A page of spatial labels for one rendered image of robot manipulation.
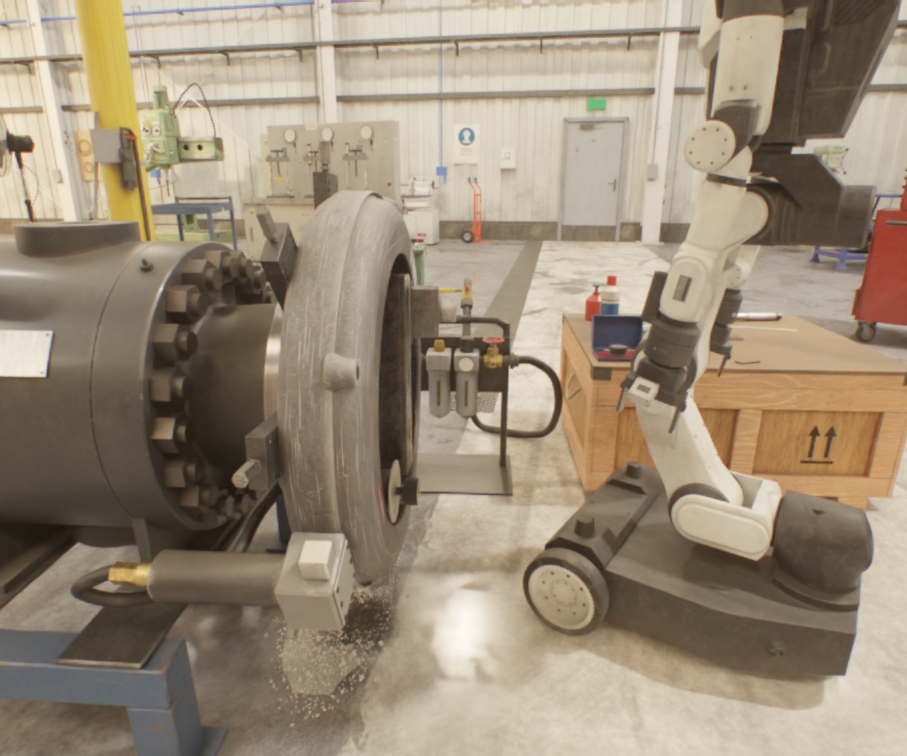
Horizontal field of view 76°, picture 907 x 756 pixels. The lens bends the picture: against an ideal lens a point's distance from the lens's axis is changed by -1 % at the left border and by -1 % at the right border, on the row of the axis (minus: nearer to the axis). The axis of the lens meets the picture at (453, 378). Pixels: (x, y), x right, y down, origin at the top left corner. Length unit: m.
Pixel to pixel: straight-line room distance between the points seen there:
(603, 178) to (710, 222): 10.62
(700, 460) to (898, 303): 3.39
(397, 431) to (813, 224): 0.86
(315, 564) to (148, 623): 0.47
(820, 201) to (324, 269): 0.89
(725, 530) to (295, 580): 0.93
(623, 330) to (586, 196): 9.73
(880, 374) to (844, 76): 1.12
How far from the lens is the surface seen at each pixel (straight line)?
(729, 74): 1.12
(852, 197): 1.30
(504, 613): 1.55
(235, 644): 1.54
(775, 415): 2.08
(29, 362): 1.15
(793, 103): 1.26
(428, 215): 10.59
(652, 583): 1.42
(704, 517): 1.44
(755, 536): 1.43
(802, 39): 1.25
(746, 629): 1.42
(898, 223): 4.60
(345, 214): 0.98
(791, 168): 1.29
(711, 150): 1.09
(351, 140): 7.90
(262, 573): 0.92
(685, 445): 1.43
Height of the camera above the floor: 0.99
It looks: 18 degrees down
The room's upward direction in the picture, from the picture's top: straight up
